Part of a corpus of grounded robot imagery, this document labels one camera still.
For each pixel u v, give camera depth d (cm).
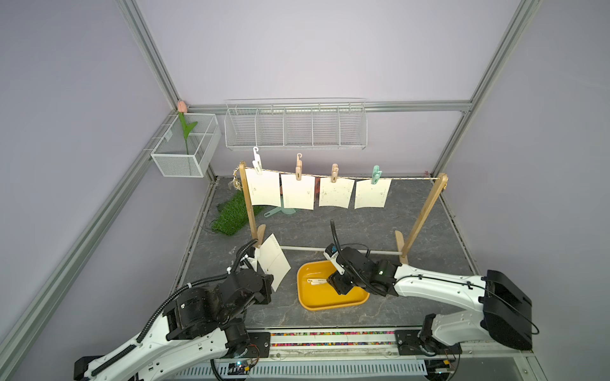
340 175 62
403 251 90
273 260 70
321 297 84
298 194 68
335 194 68
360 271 61
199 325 43
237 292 45
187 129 90
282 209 106
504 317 41
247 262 56
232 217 99
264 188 67
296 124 97
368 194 67
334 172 59
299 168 59
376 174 57
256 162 62
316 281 84
